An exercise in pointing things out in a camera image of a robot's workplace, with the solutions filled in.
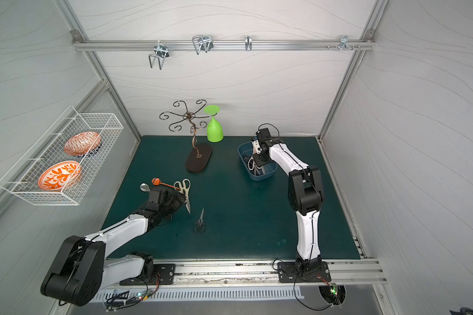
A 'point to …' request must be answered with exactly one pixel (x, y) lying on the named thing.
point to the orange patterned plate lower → (59, 175)
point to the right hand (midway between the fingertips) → (262, 157)
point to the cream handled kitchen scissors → (184, 188)
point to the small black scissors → (200, 226)
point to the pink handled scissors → (252, 166)
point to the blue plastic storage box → (246, 151)
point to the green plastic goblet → (215, 132)
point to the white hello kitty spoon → (144, 187)
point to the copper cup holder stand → (199, 157)
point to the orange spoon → (157, 181)
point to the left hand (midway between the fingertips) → (181, 200)
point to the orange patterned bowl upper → (83, 144)
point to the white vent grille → (196, 293)
